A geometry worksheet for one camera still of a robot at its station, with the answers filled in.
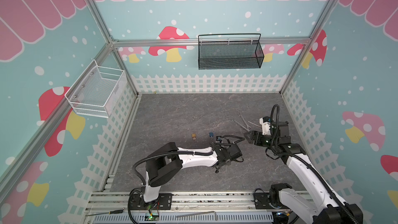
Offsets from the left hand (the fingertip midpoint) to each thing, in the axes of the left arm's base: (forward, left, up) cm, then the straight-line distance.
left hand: (222, 160), depth 86 cm
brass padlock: (+15, +17, -2) cm, 23 cm away
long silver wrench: (+28, -9, -2) cm, 30 cm away
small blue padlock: (+18, +6, -3) cm, 19 cm away
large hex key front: (-25, +12, -1) cm, 28 cm away
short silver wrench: (+28, -16, -2) cm, 33 cm away
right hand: (+9, -14, +13) cm, 21 cm away
